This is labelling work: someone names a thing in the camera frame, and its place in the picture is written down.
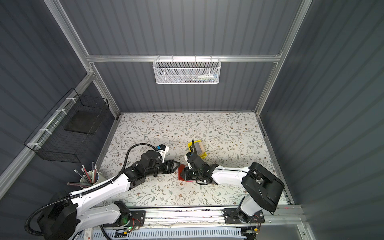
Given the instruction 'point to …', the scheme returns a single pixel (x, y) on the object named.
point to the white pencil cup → (93, 177)
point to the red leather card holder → (181, 173)
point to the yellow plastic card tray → (189, 146)
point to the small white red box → (88, 234)
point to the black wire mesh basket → (76, 116)
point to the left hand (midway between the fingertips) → (178, 164)
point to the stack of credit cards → (199, 148)
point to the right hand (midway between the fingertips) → (181, 176)
